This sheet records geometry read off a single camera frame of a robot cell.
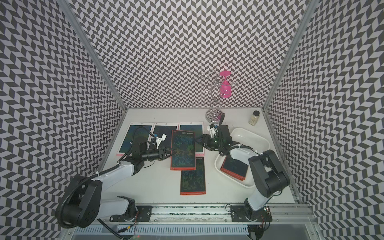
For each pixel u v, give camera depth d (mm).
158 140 782
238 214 734
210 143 777
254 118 1031
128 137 1022
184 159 812
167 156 755
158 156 732
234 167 875
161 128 1060
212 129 833
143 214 727
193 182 826
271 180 449
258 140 973
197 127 1083
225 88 997
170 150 805
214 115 1299
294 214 768
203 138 799
